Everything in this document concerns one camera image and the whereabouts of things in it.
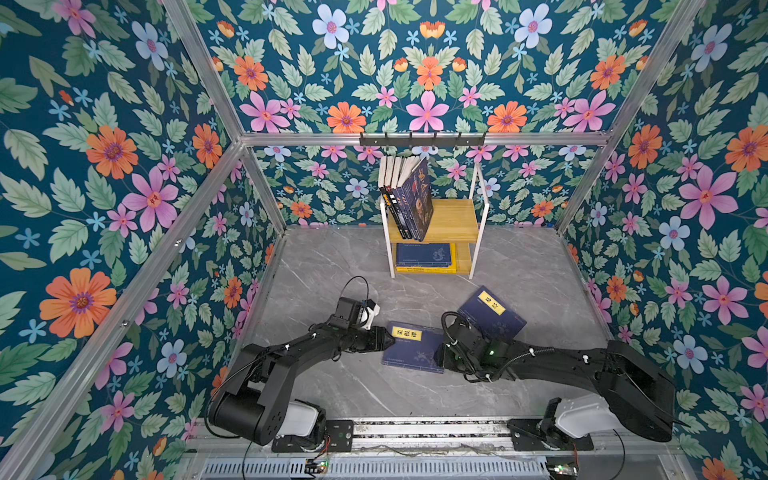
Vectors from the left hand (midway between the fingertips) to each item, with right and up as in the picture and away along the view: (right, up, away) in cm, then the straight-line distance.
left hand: (392, 336), depth 86 cm
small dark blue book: (+32, +5, +8) cm, 33 cm away
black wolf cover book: (+1, +39, -9) cm, 40 cm away
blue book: (+7, -4, +2) cm, 8 cm away
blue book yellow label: (+10, +24, +16) cm, 30 cm away
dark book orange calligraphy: (+3, +39, -9) cm, 40 cm away
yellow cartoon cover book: (+2, +19, +15) cm, 24 cm away
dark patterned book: (+8, +39, -1) cm, 40 cm away
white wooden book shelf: (+21, +36, +12) cm, 43 cm away
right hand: (+13, -6, -2) cm, 14 cm away
